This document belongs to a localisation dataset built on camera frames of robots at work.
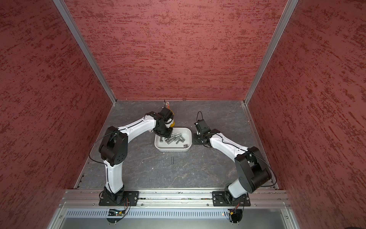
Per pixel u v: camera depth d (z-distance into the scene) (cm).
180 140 97
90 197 76
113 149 52
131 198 74
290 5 71
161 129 79
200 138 70
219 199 74
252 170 45
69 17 74
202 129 70
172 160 87
